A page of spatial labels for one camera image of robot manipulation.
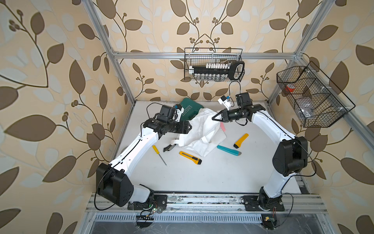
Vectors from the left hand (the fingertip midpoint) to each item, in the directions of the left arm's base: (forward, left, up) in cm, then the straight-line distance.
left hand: (183, 124), depth 79 cm
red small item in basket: (+22, -64, +8) cm, 68 cm away
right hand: (+4, -17, 0) cm, 17 cm away
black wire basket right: (+5, -68, +13) cm, 70 cm away
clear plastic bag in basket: (+4, -62, +12) cm, 64 cm away
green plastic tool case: (+26, -4, -17) cm, 31 cm away
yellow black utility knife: (-10, -4, -22) cm, 24 cm away
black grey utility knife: (-3, +10, -22) cm, 24 cm away
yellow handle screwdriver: (-5, +18, -23) cm, 29 cm away
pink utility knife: (+14, -27, -22) cm, 38 cm away
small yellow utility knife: (+1, -36, -22) cm, 42 cm away
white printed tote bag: (+1, -13, -10) cm, 17 cm away
